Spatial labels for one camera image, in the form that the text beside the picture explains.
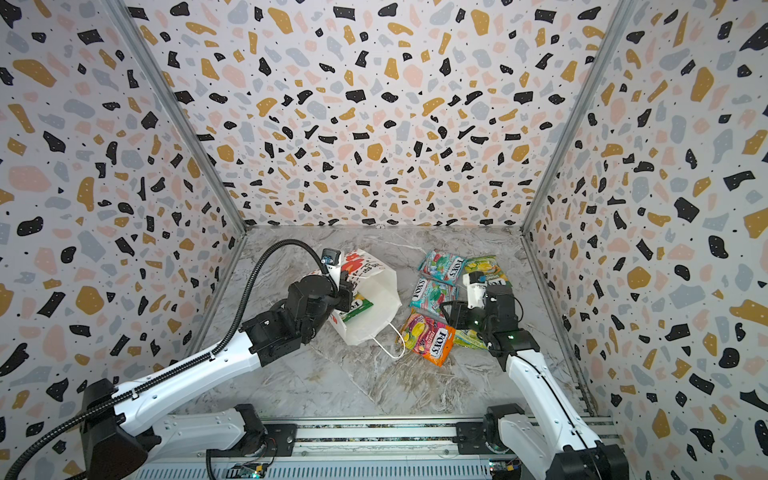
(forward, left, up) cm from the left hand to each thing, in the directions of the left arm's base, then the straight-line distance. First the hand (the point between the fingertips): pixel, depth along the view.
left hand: (347, 268), depth 72 cm
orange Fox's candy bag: (-6, -21, -27) cm, 35 cm away
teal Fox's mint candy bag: (+21, -28, -27) cm, 44 cm away
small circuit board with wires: (-37, +24, -29) cm, 53 cm away
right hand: (-2, -24, -12) cm, 27 cm away
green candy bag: (+21, -45, -27) cm, 56 cm away
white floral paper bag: (+6, -5, -22) cm, 24 cm away
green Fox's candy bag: (-6, -33, -27) cm, 44 cm away
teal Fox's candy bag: (+9, -23, -26) cm, 36 cm away
